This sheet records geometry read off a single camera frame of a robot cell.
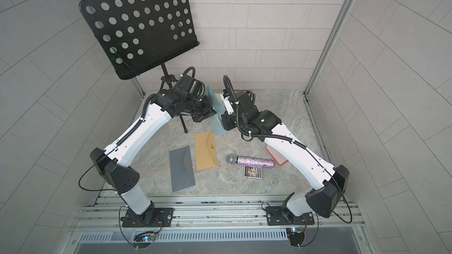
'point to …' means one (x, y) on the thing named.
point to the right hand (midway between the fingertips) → (223, 115)
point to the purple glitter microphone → (265, 163)
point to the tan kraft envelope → (205, 151)
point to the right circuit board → (296, 235)
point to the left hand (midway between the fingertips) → (222, 110)
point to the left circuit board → (142, 240)
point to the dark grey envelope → (182, 172)
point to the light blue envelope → (216, 121)
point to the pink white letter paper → (280, 159)
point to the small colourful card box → (253, 171)
